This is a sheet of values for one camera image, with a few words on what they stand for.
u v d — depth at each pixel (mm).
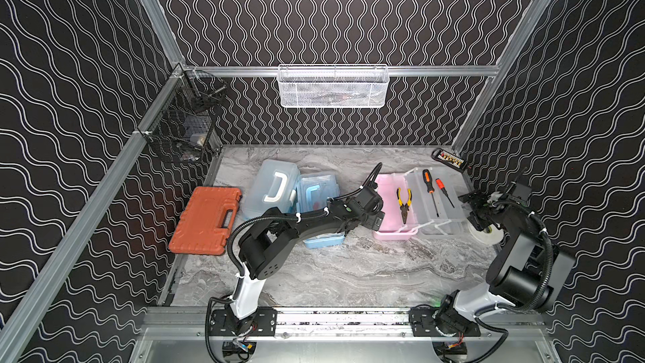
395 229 881
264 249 496
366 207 706
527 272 458
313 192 920
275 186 926
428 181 921
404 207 905
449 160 1133
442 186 920
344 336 734
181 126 948
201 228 917
